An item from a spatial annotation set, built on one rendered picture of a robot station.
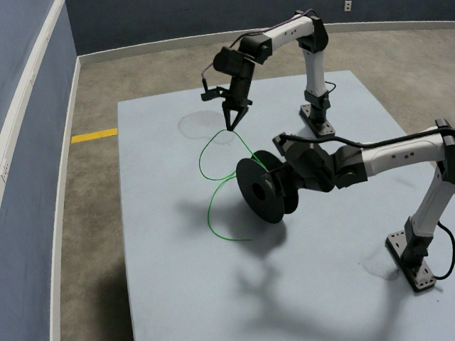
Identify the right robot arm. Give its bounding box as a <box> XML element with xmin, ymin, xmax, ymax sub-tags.
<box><xmin>213</xmin><ymin>10</ymin><xmax>336</xmax><ymax>137</ymax></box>

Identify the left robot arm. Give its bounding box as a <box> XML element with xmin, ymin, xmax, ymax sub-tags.
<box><xmin>272</xmin><ymin>130</ymin><xmax>455</xmax><ymax>291</ymax></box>

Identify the black cable reel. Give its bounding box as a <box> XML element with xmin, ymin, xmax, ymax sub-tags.
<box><xmin>236</xmin><ymin>150</ymin><xmax>299</xmax><ymax>224</ymax></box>

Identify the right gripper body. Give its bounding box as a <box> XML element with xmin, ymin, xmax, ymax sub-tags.
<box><xmin>205</xmin><ymin>77</ymin><xmax>253</xmax><ymax>109</ymax></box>

